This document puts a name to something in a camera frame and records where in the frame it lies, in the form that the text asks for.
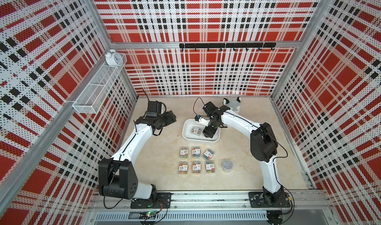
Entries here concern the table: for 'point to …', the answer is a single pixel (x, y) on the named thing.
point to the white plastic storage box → (187, 125)
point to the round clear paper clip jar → (226, 166)
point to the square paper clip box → (210, 167)
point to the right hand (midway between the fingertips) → (212, 129)
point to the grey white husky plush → (233, 105)
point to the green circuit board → (147, 215)
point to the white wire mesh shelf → (93, 96)
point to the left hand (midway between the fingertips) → (173, 118)
